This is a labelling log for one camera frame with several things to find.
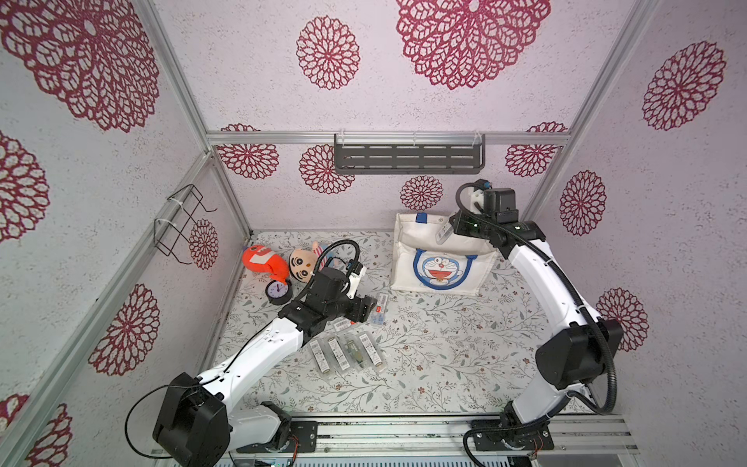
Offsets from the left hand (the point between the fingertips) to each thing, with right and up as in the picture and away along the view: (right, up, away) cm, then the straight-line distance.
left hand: (365, 298), depth 81 cm
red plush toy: (-37, +11, +21) cm, 45 cm away
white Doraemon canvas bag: (+29, +9, +9) cm, 32 cm away
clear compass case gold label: (+23, +19, +4) cm, 30 cm away
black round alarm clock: (-30, -1, +18) cm, 35 cm away
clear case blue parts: (-8, -10, +11) cm, 17 cm away
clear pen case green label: (-3, -17, +6) cm, 18 cm away
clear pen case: (+1, -16, +7) cm, 17 cm away
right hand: (+25, +24, 0) cm, 34 cm away
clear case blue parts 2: (+4, -8, +14) cm, 16 cm away
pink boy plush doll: (-22, +10, +19) cm, 31 cm away
